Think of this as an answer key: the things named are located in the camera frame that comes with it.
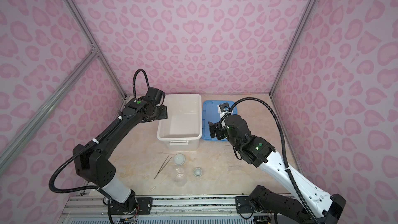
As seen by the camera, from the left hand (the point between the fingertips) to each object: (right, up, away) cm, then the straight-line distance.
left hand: (162, 111), depth 84 cm
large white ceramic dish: (+9, -27, +4) cm, 29 cm away
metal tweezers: (0, -31, +2) cm, 31 cm away
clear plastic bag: (+39, -30, 0) cm, 49 cm away
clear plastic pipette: (-3, -39, -4) cm, 39 cm away
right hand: (+29, -3, -15) cm, 32 cm away
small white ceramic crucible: (+19, -32, -1) cm, 37 cm away
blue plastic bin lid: (+27, -2, +28) cm, 39 cm away
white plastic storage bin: (+9, -12, +16) cm, 22 cm away
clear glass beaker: (+10, -36, -2) cm, 37 cm away
